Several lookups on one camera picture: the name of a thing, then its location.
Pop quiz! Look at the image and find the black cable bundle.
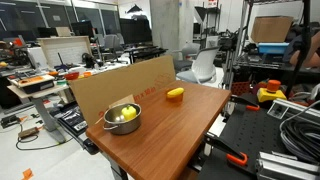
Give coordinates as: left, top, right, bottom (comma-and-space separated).
279, 114, 320, 165

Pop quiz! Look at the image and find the white pegboard panel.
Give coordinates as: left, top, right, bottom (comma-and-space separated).
36, 35, 93, 70

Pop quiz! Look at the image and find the large cardboard sheet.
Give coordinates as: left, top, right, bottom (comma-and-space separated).
68, 54, 177, 128

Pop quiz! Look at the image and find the brown cardboard box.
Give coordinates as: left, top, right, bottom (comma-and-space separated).
250, 15, 295, 44

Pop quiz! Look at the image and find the yellow toy corn cob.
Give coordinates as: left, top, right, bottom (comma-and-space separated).
166, 87, 185, 99

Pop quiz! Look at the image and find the person forearm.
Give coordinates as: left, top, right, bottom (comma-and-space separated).
288, 31, 320, 68

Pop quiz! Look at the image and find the red plastic crate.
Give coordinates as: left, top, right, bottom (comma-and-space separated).
230, 81, 251, 97

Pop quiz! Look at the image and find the grey standing desk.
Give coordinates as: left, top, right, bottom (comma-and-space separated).
6, 75, 72, 145

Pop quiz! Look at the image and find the metal wire shelf rack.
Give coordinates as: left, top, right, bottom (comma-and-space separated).
222, 0, 320, 92

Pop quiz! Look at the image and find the aluminium extrusion rail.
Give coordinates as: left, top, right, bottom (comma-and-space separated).
255, 151, 320, 180
266, 97, 320, 124

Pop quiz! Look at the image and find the yellow toy bell pepper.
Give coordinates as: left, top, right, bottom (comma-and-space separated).
121, 104, 138, 122

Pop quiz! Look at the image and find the power brick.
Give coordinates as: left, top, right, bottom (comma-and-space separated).
17, 126, 41, 140

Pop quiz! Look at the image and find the grey office chair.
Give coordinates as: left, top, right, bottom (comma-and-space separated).
172, 42, 202, 72

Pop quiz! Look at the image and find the black computer monitor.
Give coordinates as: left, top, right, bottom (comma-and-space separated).
118, 17, 154, 46

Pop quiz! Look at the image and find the black tripod pole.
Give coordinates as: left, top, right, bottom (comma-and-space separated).
285, 0, 313, 98

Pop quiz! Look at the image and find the blue plastic bin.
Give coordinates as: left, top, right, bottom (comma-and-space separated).
256, 42, 291, 56

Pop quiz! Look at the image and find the black labelled equipment case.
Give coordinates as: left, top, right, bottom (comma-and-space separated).
49, 101, 90, 138

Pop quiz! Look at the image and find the white office chair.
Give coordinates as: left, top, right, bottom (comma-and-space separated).
175, 46, 222, 85

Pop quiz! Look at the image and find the orange floor tape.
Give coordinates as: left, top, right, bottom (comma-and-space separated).
21, 168, 35, 180

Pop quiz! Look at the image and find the black orange device box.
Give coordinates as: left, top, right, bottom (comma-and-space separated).
9, 74, 56, 95

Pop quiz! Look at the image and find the black clamp orange handle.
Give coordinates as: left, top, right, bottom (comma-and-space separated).
229, 94, 261, 112
203, 132, 249, 167

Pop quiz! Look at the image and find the black perforated breadboard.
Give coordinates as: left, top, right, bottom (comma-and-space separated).
196, 95, 320, 180

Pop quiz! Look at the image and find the orange bowl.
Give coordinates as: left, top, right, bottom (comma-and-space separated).
63, 71, 81, 81

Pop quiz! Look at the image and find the steel cooking pot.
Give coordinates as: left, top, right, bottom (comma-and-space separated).
102, 102, 143, 136

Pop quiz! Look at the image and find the yellow emergency stop button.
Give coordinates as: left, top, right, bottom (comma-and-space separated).
256, 79, 288, 104

